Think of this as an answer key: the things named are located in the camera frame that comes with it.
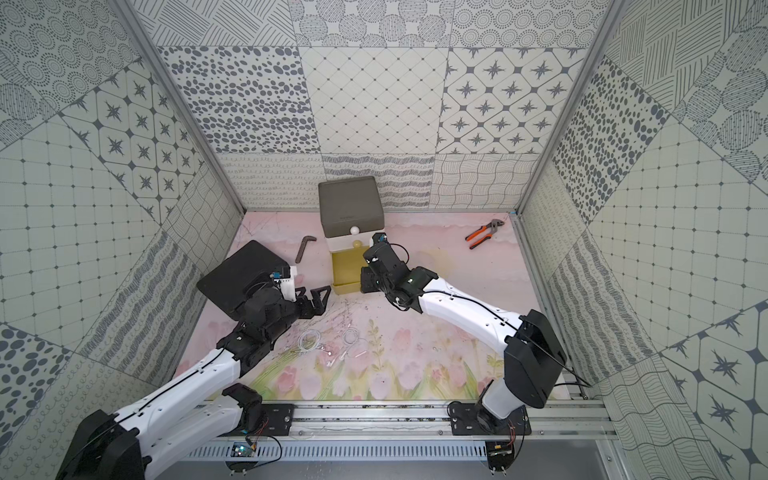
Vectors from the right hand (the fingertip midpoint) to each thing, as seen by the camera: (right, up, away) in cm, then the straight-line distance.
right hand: (369, 274), depth 82 cm
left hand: (-15, -2, -1) cm, 15 cm away
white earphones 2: (-4, -22, +4) cm, 22 cm away
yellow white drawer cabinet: (-7, +18, +11) cm, 22 cm away
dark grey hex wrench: (-28, +7, +28) cm, 40 cm away
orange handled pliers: (+45, +15, +33) cm, 58 cm away
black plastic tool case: (-48, -5, +13) cm, 50 cm away
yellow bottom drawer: (-9, 0, +16) cm, 19 cm away
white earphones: (-19, -21, +6) cm, 28 cm away
